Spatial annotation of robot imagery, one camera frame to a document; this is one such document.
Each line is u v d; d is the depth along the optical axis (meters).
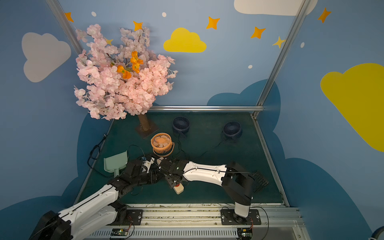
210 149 1.01
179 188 0.82
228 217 0.74
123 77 0.67
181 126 1.02
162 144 0.94
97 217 0.55
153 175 0.74
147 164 0.78
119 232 0.72
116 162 0.94
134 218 0.74
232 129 1.01
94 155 1.01
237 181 0.45
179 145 1.03
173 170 0.61
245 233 0.72
